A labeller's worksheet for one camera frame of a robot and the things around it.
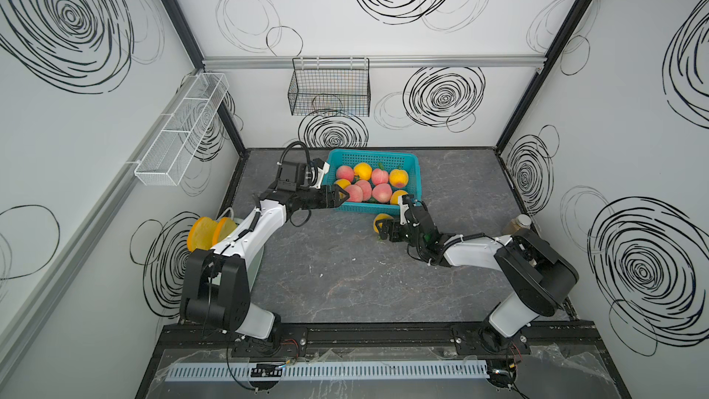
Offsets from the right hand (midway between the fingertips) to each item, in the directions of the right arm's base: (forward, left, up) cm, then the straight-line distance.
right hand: (386, 223), depth 90 cm
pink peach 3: (+13, +7, 0) cm, 15 cm away
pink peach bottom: (+13, +1, 0) cm, 13 cm away
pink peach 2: (+19, +2, +1) cm, 19 cm away
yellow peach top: (+3, +2, -1) cm, 4 cm away
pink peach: (+22, +15, 0) cm, 27 cm away
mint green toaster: (-12, +41, -3) cm, 43 cm away
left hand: (+3, +15, +11) cm, 19 cm away
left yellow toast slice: (-14, +48, +18) cm, 53 cm away
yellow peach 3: (+12, -4, -1) cm, 12 cm away
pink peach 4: (+10, +10, +3) cm, 15 cm away
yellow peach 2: (+16, +16, 0) cm, 22 cm away
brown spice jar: (0, -43, +3) cm, 43 cm away
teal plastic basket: (+28, -2, 0) cm, 28 cm away
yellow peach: (+23, +8, 0) cm, 24 cm away
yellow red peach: (+19, -6, 0) cm, 20 cm away
